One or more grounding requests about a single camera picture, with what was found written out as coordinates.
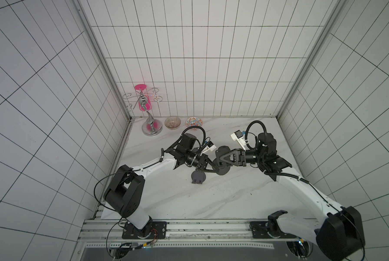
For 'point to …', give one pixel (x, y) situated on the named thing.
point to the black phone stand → (224, 167)
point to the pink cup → (144, 103)
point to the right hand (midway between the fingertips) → (221, 156)
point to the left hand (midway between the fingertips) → (214, 172)
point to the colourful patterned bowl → (194, 121)
